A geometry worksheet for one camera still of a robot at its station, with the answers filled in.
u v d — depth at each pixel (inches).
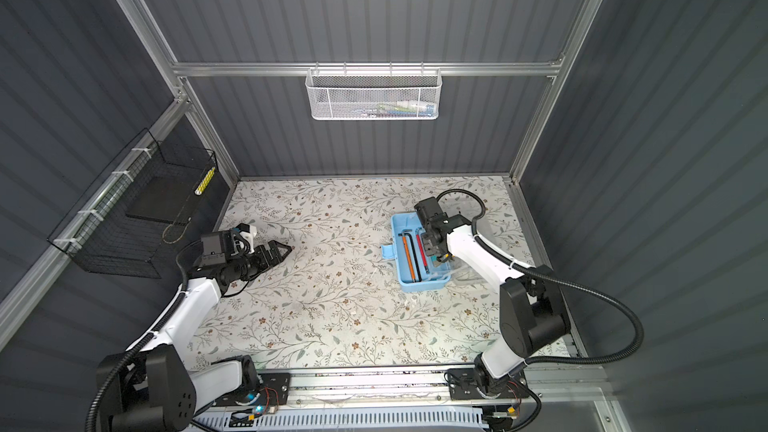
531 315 17.5
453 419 27.8
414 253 38.9
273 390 28.5
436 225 25.6
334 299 35.1
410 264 37.9
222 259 25.8
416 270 37.1
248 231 31.2
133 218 28.9
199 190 31.4
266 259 29.6
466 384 29.0
